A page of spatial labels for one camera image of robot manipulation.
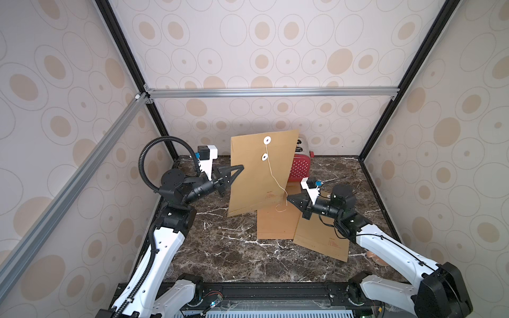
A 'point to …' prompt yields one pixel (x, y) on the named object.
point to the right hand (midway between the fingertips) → (288, 202)
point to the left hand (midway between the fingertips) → (247, 171)
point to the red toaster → (301, 169)
